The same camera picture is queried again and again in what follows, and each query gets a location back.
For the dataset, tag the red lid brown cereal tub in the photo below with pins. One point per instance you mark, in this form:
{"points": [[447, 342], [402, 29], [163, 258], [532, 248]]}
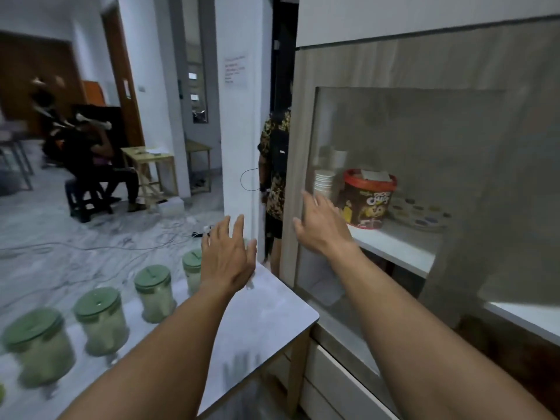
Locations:
{"points": [[367, 205]]}

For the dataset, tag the wooden table frame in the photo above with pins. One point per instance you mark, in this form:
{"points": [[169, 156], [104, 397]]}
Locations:
{"points": [[298, 371]]}

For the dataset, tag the orange panel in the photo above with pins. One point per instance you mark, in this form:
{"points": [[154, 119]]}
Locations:
{"points": [[94, 92]]}

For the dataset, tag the tall wall mirror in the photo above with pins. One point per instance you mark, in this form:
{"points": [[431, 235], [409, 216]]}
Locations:
{"points": [[194, 48]]}

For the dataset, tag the grey metal table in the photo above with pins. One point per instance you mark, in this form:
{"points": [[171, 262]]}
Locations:
{"points": [[17, 142]]}

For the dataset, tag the white paper slip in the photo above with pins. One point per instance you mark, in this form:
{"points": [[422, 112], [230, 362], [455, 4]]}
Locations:
{"points": [[376, 175]]}

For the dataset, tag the person's right hand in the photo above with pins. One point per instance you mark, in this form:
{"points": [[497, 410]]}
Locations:
{"points": [[326, 231]]}

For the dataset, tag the person's left hand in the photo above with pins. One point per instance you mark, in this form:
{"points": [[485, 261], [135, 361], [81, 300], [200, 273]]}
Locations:
{"points": [[227, 262]]}

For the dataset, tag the stack of white paper cups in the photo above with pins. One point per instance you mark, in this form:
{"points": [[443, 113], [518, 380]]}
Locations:
{"points": [[324, 181]]}

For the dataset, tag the black plastic stool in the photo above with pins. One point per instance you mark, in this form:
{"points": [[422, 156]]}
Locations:
{"points": [[81, 201]]}

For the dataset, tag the person's left forearm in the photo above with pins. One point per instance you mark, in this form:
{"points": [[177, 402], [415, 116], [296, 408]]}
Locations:
{"points": [[166, 367]]}

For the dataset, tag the white paper wall notice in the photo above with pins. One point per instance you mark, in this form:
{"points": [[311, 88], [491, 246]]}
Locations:
{"points": [[236, 69]]}

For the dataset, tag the white upper cabinet door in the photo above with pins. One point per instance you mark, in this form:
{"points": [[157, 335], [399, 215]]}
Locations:
{"points": [[415, 13]]}

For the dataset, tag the patterned plate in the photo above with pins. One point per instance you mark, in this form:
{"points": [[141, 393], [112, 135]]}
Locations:
{"points": [[420, 212]]}

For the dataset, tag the brown wooden double door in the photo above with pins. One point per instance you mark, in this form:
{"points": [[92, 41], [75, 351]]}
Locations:
{"points": [[26, 69]]}

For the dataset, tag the small wooden side table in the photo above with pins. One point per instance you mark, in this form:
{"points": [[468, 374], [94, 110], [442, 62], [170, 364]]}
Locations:
{"points": [[197, 147], [144, 155]]}

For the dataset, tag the wood grain glass cabinet door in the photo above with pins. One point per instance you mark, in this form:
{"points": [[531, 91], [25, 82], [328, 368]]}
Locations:
{"points": [[437, 65]]}

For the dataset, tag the person's right forearm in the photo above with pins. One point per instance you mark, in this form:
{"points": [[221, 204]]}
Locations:
{"points": [[415, 345]]}

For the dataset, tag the wood grain kitchen cabinet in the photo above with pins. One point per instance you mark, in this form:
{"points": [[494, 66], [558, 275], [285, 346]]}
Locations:
{"points": [[393, 244]]}

